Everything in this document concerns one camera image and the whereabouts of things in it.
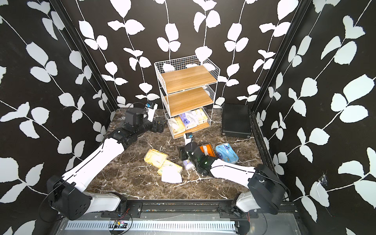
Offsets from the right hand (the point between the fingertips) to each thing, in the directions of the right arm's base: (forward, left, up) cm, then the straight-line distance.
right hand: (180, 144), depth 82 cm
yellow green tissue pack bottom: (+29, -11, -9) cm, 32 cm away
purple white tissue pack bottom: (+25, -5, -7) cm, 26 cm away
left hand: (+9, +10, +14) cm, 20 cm away
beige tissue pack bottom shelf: (+21, +5, -9) cm, 23 cm away
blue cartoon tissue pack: (+1, -27, -11) cm, 29 cm away
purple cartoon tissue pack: (-8, -5, -11) cm, 14 cm away
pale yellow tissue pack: (-3, +16, -11) cm, 20 cm away
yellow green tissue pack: (-13, +5, -10) cm, 17 cm away
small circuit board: (-37, +28, -15) cm, 49 cm away
